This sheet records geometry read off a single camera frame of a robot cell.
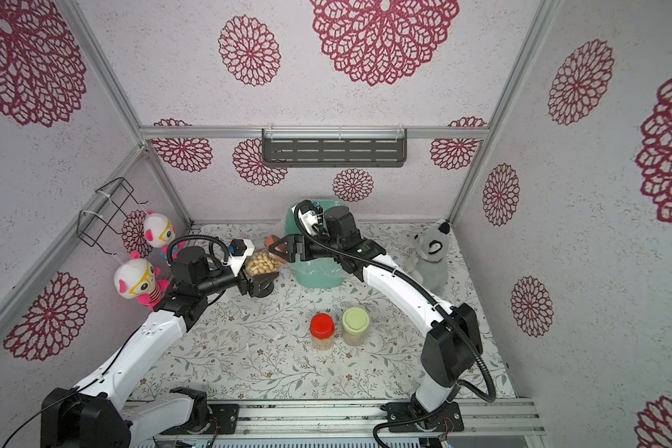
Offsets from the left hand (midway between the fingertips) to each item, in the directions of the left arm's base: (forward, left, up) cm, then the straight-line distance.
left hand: (269, 262), depth 75 cm
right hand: (0, -3, +7) cm, 7 cm away
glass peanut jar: (-3, +1, +4) cm, 5 cm away
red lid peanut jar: (-12, -14, -16) cm, 24 cm away
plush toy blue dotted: (+17, +41, -7) cm, 45 cm away
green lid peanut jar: (-13, -23, -13) cm, 30 cm away
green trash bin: (+3, -12, -10) cm, 16 cm away
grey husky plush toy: (+9, -49, -15) cm, 52 cm away
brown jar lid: (+1, -2, +9) cm, 9 cm away
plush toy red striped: (-1, +40, -7) cm, 40 cm away
